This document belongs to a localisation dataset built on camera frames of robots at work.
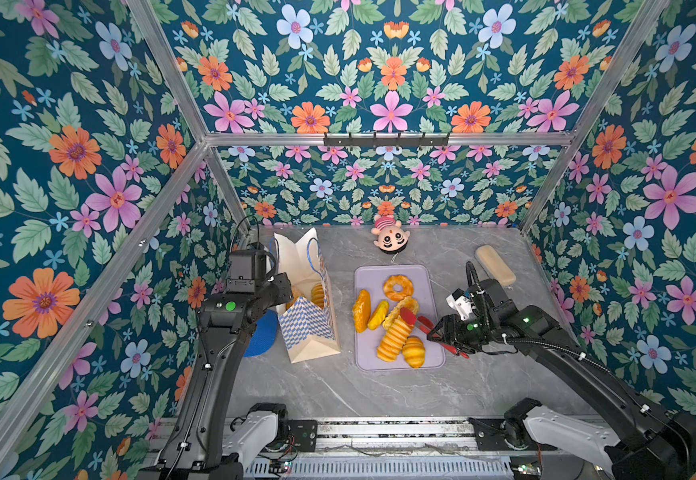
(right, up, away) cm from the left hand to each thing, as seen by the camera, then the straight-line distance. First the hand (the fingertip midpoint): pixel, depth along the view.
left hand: (286, 276), depth 71 cm
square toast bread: (+28, -13, +19) cm, 36 cm away
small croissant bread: (+33, -23, +13) cm, 42 cm away
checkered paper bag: (+5, -13, +6) cm, 15 cm away
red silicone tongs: (+36, -15, +11) cm, 40 cm away
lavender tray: (+21, -3, +33) cm, 39 cm away
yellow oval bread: (+23, -13, +18) cm, 32 cm away
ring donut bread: (+33, -5, +30) cm, 45 cm away
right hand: (+36, -16, +2) cm, 39 cm away
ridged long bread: (+27, -19, +13) cm, 36 cm away
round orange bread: (-3, -7, +23) cm, 25 cm away
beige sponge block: (+65, +1, +33) cm, 73 cm away
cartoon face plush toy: (+28, +11, +35) cm, 47 cm away
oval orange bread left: (+18, -12, +19) cm, 29 cm away
